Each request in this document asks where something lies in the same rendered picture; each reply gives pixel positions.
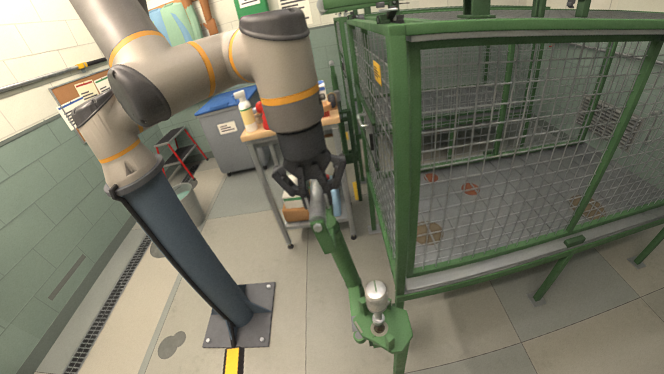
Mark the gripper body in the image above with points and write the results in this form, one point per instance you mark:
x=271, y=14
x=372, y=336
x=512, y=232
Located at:
x=303, y=148

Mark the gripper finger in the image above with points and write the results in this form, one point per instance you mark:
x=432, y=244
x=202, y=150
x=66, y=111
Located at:
x=288, y=181
x=336, y=171

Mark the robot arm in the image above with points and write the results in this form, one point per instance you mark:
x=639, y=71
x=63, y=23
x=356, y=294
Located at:
x=150, y=78

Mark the green mesh squeeze cage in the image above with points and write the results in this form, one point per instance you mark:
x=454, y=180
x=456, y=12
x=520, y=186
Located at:
x=404, y=155

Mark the yellow cage label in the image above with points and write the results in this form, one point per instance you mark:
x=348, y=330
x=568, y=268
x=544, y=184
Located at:
x=377, y=72

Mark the green release bar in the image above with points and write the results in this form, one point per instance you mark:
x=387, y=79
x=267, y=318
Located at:
x=352, y=5

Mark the white and green box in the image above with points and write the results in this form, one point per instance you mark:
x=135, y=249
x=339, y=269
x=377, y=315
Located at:
x=292, y=200

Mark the blue bottle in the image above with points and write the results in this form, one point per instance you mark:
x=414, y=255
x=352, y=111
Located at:
x=336, y=203

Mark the brown cardboard box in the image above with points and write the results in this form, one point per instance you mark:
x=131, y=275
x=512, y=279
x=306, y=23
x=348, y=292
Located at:
x=295, y=214

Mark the wooden top metal table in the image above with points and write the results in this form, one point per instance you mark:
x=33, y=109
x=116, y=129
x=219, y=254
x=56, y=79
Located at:
x=259, y=136

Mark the red container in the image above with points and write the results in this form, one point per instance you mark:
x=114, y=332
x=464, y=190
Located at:
x=261, y=115

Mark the white spray bottle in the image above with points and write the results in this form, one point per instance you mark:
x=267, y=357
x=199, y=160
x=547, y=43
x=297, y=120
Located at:
x=246, y=111

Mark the grey bin with blue lid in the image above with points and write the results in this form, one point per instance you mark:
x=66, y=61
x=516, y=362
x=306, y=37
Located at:
x=220, y=140

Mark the grey bucket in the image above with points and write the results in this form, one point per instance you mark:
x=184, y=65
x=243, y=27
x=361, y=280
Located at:
x=192, y=205

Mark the red and black rack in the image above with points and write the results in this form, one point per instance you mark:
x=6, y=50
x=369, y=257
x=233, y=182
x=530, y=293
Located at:
x=176, y=150

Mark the blue and green poster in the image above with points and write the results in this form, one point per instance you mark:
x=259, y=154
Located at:
x=176, y=20

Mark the black floor drain grate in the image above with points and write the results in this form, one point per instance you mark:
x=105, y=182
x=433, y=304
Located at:
x=104, y=311

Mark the cork notice board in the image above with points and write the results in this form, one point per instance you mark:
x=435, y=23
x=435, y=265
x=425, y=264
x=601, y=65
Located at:
x=70, y=93

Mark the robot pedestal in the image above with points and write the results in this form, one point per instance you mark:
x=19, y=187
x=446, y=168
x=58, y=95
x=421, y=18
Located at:
x=181, y=244

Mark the white wall sign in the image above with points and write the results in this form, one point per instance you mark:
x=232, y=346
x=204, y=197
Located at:
x=295, y=3

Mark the green wall sign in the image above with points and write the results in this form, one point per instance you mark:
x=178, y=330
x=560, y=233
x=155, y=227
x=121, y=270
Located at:
x=251, y=6

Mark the green lever base bracket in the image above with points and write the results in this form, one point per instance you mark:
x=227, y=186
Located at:
x=397, y=324

